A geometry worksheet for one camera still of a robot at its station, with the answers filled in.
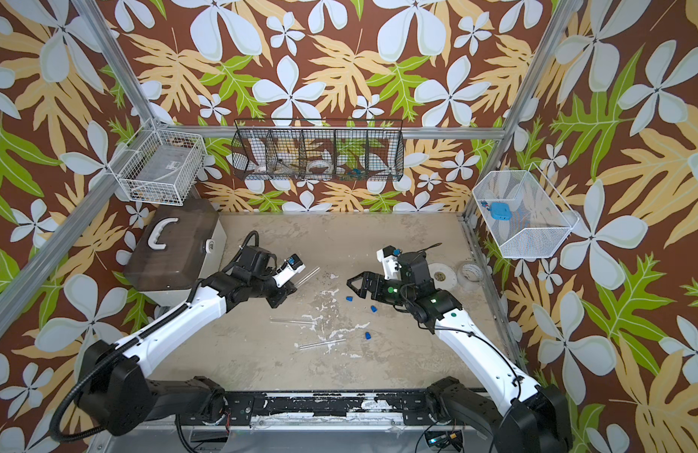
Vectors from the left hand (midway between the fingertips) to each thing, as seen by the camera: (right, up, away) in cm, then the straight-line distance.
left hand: (293, 282), depth 83 cm
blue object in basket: (+63, +22, +2) cm, 67 cm away
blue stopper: (+17, -8, +12) cm, 22 cm away
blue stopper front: (+23, -18, +4) cm, 29 cm away
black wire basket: (+3, +45, +14) cm, 47 cm away
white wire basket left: (-40, +35, +2) cm, 53 cm away
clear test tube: (-1, -14, +7) cm, 15 cm away
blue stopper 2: (+25, -11, +10) cm, 29 cm away
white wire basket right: (+70, +20, 0) cm, 73 cm away
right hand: (+19, 0, -8) cm, 20 cm away
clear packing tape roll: (+61, 0, +18) cm, 64 cm away
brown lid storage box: (-43, +10, +13) cm, 47 cm away
